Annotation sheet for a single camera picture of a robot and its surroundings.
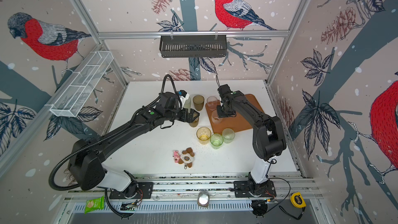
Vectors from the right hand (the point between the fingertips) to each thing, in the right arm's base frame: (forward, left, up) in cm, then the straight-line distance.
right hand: (221, 115), depth 91 cm
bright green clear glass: (-13, +3, -7) cm, 15 cm away
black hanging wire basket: (+43, +19, +21) cm, 51 cm away
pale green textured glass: (-9, -4, -7) cm, 12 cm away
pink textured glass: (-1, +4, -2) cm, 4 cm away
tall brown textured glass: (+12, +15, 0) cm, 19 cm away
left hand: (-8, +15, +13) cm, 22 cm away
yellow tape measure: (-40, -34, -8) cm, 53 cm away
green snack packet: (-46, +59, -6) cm, 75 cm away
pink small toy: (-23, +25, -6) cm, 34 cm away
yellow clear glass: (-9, +11, -7) cm, 16 cm away
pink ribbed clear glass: (+15, +6, -5) cm, 17 cm away
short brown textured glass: (-3, +16, -5) cm, 17 cm away
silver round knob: (-43, +9, +2) cm, 43 cm away
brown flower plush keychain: (-23, +19, -6) cm, 31 cm away
